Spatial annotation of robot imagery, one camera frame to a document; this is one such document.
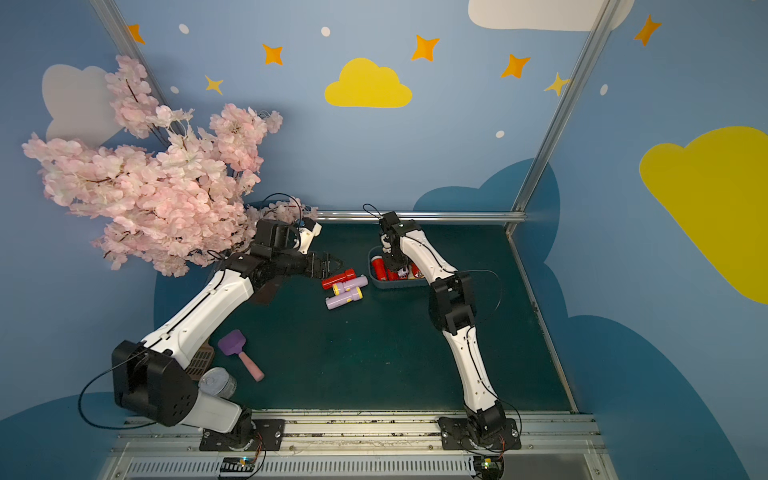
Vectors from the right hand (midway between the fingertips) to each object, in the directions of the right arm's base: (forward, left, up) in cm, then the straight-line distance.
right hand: (404, 260), depth 103 cm
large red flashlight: (-4, +4, -4) cm, 7 cm away
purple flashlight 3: (-15, +22, -5) cm, 27 cm away
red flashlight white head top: (-2, +9, -3) cm, 9 cm away
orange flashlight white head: (-4, -4, -1) cm, 6 cm away
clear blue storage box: (-7, -4, -4) cm, 9 cm away
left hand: (-14, +20, +18) cm, 31 cm away
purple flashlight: (-5, 0, 0) cm, 5 cm away
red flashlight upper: (-5, +20, -4) cm, 21 cm away
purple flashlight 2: (-9, +18, -4) cm, 21 cm away
